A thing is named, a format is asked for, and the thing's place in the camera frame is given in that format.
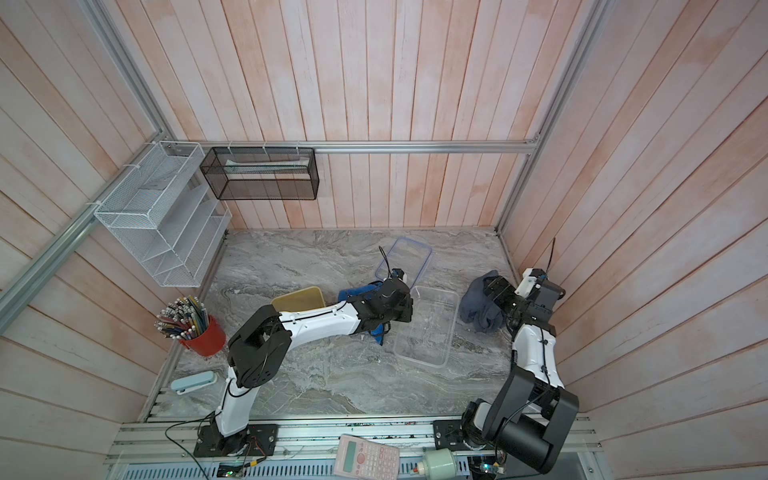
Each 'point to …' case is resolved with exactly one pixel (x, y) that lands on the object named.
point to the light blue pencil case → (192, 382)
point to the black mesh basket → (262, 173)
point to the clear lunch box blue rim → (427, 339)
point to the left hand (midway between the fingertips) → (411, 310)
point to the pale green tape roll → (439, 464)
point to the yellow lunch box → (309, 298)
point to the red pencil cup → (187, 320)
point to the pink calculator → (361, 459)
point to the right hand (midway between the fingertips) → (496, 284)
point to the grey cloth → (479, 308)
